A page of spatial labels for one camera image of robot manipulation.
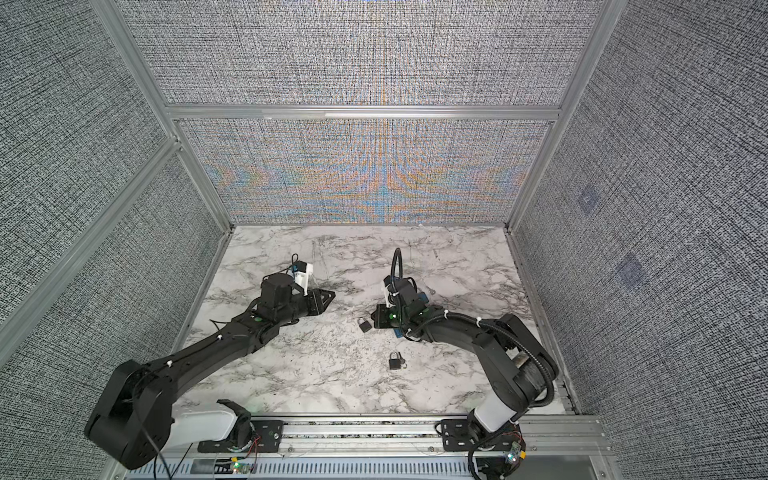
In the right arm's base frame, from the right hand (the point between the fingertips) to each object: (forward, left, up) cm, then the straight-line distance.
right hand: (371, 314), depth 89 cm
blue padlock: (-3, -8, -5) cm, 10 cm away
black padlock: (-1, +3, -5) cm, 6 cm away
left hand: (+1, +10, +8) cm, 13 cm away
